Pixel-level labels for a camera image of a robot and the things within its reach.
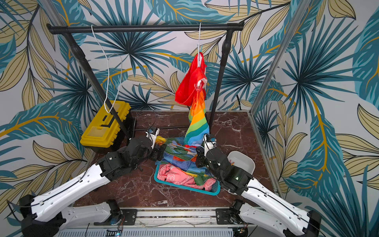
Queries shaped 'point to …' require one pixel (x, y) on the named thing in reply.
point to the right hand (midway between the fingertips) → (197, 149)
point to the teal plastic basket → (215, 189)
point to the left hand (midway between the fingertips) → (157, 146)
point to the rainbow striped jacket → (183, 156)
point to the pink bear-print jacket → (167, 172)
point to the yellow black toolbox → (103, 135)
